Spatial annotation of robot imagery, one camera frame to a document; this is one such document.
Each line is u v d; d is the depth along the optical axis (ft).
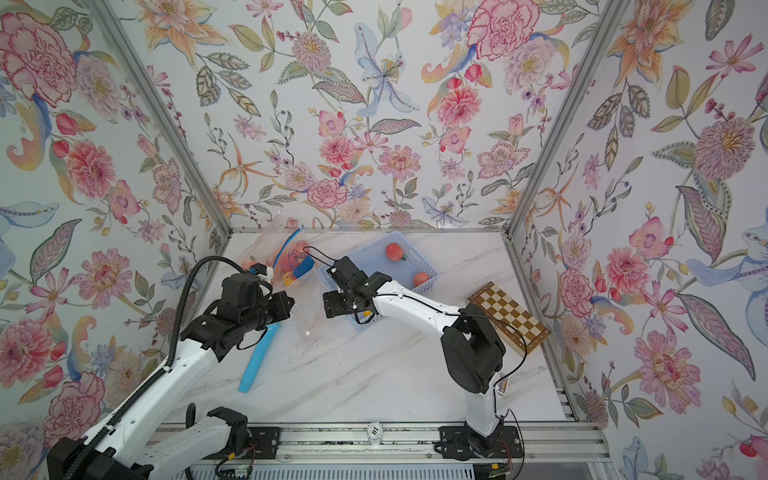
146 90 2.68
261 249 3.13
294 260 3.37
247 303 2.01
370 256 3.52
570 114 2.83
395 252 3.56
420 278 3.27
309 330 2.46
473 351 1.56
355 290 2.07
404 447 2.47
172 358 1.57
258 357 2.83
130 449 1.33
